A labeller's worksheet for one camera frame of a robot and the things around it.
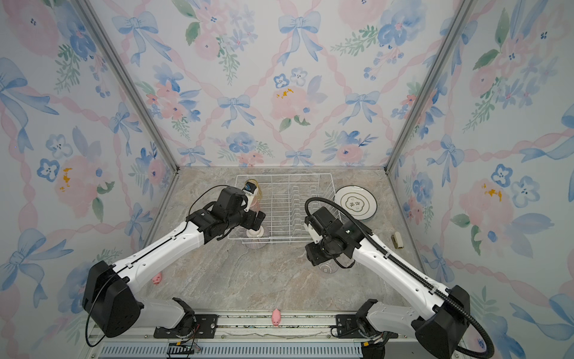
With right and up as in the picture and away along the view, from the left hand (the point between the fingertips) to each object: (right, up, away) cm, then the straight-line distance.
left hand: (254, 208), depth 82 cm
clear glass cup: (+28, -24, +6) cm, 37 cm away
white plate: (+45, +1, +22) cm, 50 cm away
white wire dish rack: (+11, +2, +25) cm, 27 cm away
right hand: (+21, -15, -6) cm, 26 cm away
